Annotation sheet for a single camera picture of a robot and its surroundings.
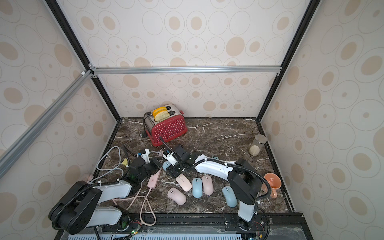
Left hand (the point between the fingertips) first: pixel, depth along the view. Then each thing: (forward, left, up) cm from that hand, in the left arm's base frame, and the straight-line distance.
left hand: (169, 157), depth 84 cm
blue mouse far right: (-19, -34, -10) cm, 40 cm away
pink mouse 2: (-18, -5, -9) cm, 21 cm away
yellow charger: (+2, +30, -10) cm, 32 cm away
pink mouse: (-11, -8, -10) cm, 17 cm away
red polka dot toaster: (+23, +1, -1) cm, 23 cm away
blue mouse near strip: (-4, +2, -1) cm, 5 cm away
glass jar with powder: (+11, -53, +2) cm, 54 cm away
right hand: (-8, 0, -5) cm, 9 cm away
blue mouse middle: (-13, -16, -9) cm, 23 cm away
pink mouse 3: (-13, -22, -9) cm, 27 cm away
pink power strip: (-10, +10, -10) cm, 17 cm away
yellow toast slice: (+26, +8, +9) cm, 29 cm away
